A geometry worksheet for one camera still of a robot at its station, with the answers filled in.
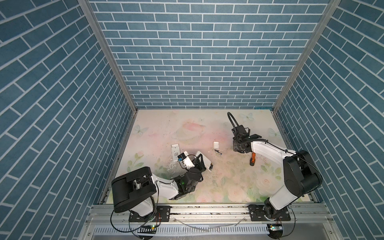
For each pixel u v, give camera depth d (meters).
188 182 0.61
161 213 0.74
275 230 0.74
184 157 0.73
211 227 0.71
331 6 0.71
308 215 0.75
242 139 0.71
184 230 0.74
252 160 0.91
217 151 0.96
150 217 0.63
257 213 0.74
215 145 1.00
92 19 0.74
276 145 0.56
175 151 0.95
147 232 0.72
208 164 0.83
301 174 0.46
